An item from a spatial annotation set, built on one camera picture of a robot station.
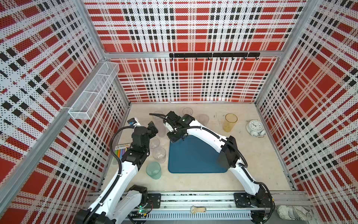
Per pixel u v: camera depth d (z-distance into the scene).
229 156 0.54
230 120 0.93
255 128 1.01
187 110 1.05
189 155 0.93
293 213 0.68
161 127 0.84
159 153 0.89
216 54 0.90
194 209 0.70
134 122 0.65
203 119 1.07
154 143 0.92
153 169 0.82
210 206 0.73
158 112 0.73
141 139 0.56
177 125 0.64
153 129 0.72
